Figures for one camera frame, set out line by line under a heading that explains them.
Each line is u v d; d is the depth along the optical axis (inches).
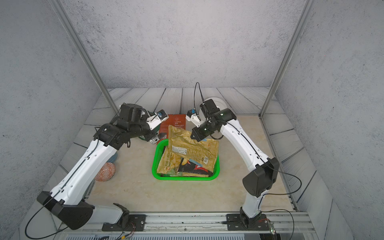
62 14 28.4
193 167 32.8
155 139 25.1
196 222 29.2
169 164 33.8
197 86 40.8
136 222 28.8
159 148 36.0
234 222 28.6
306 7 27.9
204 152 31.1
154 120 23.0
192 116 27.0
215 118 21.2
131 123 20.3
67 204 15.1
